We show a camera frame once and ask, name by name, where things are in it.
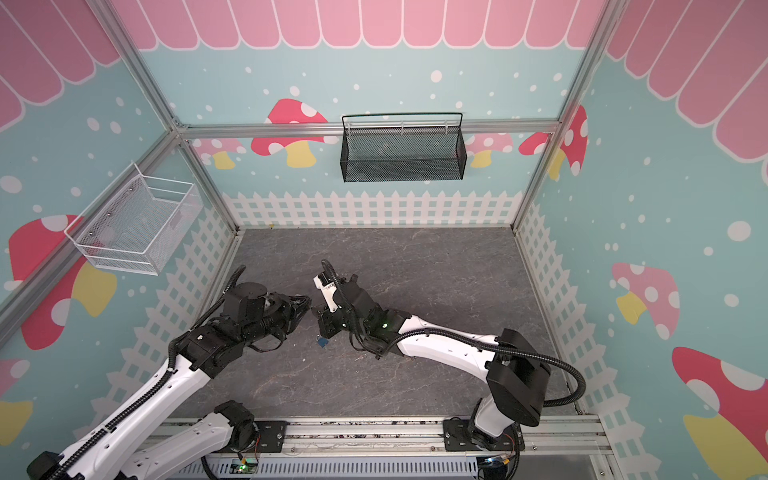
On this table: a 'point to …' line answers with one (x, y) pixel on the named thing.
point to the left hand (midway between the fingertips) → (311, 306)
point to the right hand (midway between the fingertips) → (312, 310)
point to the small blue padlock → (323, 341)
